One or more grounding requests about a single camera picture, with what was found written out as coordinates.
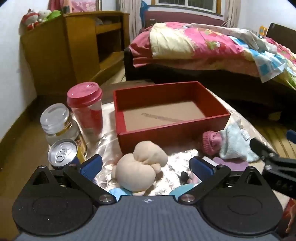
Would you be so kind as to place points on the pink knit sock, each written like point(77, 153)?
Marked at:
point(210, 142)

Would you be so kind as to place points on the red cardboard box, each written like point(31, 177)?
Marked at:
point(161, 136)

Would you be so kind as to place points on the beige curtain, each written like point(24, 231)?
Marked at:
point(231, 11)

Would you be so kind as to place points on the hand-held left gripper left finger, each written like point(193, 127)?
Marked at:
point(91, 166)

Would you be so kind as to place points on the dark wooden headboard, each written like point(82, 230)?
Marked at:
point(279, 30)

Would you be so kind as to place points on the glass jar with clear lid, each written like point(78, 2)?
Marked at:
point(55, 120)

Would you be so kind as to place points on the small yellow toy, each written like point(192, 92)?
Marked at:
point(263, 31)

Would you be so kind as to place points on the light blue fuzzy sock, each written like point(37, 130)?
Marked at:
point(233, 143)

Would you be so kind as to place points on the clear tumbler with red lid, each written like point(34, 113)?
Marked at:
point(86, 111)

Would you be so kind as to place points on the cream plush bear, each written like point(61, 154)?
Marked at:
point(136, 166)

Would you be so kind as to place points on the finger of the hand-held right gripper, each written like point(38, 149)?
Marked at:
point(291, 135)
point(277, 171)

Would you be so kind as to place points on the window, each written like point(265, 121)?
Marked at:
point(185, 4)

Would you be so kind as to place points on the pink patchwork blanket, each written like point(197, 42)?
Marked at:
point(196, 46)

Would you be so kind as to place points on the red and white plush toy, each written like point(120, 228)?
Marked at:
point(30, 19)

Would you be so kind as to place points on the purple cloth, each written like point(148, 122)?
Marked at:
point(231, 164)

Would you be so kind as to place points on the wooden cabinet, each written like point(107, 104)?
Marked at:
point(57, 53)

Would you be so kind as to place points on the green plush toy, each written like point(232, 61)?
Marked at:
point(55, 15)

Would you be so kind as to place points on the blue and yellow drink can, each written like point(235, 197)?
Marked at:
point(61, 153)

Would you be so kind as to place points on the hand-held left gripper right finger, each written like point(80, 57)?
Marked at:
point(201, 169)

